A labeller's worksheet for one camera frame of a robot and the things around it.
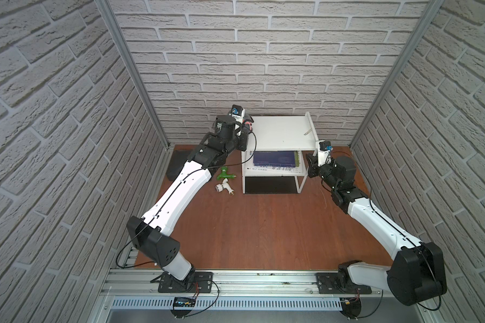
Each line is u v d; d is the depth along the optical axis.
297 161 0.87
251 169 0.87
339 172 0.61
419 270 0.41
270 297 0.71
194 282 0.73
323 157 0.69
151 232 0.41
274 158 0.87
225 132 0.53
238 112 0.60
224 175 1.04
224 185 0.99
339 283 0.67
